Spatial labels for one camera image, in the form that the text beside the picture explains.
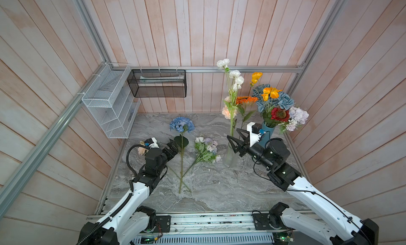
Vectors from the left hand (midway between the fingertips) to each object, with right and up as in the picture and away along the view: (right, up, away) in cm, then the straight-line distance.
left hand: (172, 147), depth 82 cm
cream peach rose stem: (+27, +19, -9) cm, 34 cm away
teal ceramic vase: (+54, +8, +5) cm, 55 cm away
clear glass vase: (+33, -7, +7) cm, 34 cm away
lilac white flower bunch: (+61, +16, -8) cm, 64 cm away
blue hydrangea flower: (+3, +12, +16) cm, 20 cm away
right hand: (+29, +8, -15) cm, 33 cm away
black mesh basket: (-13, +41, +21) cm, 48 cm away
